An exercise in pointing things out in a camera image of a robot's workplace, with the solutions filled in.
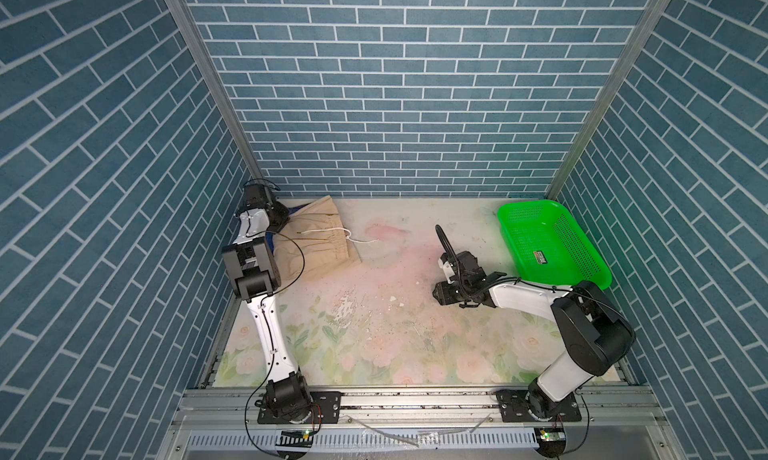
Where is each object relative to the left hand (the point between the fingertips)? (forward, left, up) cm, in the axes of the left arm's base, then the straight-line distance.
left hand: (288, 212), depth 109 cm
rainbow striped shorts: (-11, +4, -1) cm, 12 cm away
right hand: (-30, -52, -3) cm, 61 cm away
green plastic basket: (-11, -93, -4) cm, 94 cm away
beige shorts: (-14, -11, 0) cm, 18 cm away
